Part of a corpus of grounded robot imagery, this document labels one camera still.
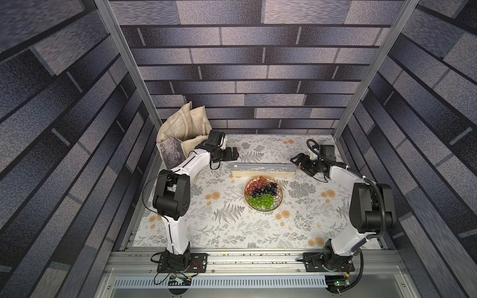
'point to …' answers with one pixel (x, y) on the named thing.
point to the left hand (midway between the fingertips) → (232, 153)
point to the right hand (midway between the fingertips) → (295, 161)
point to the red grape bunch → (261, 183)
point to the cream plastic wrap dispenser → (252, 169)
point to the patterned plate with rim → (278, 197)
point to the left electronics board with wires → (172, 279)
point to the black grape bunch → (270, 189)
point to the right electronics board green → (336, 283)
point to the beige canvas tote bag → (181, 132)
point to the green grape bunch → (266, 200)
